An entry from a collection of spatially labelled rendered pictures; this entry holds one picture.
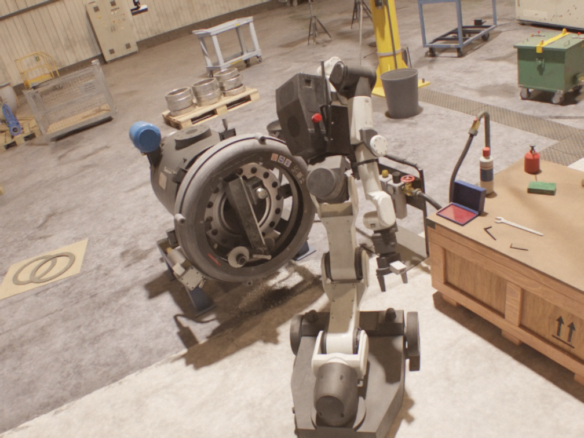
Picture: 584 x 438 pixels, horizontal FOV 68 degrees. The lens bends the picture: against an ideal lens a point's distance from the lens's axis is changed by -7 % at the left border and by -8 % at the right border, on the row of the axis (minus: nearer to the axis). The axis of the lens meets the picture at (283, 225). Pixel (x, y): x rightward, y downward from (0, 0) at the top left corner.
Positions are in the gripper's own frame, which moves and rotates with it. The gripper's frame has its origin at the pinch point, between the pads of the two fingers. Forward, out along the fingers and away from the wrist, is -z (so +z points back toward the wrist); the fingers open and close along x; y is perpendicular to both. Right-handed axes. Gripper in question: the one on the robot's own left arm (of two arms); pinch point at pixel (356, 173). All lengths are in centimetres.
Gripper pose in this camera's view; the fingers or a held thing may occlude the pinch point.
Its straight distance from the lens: 269.9
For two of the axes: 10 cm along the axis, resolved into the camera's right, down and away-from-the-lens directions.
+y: -9.7, 2.2, 0.8
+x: -0.4, -5.1, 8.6
